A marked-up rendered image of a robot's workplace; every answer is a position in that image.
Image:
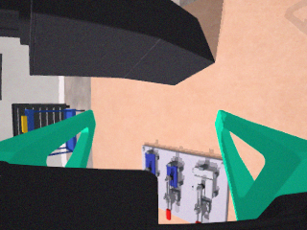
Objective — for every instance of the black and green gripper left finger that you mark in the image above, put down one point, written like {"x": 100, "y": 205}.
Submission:
{"x": 33, "y": 147}

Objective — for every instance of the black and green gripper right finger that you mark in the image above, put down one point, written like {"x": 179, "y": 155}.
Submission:
{"x": 284, "y": 172}

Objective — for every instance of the blue rectangular block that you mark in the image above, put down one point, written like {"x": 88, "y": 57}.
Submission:
{"x": 176, "y": 175}
{"x": 151, "y": 162}

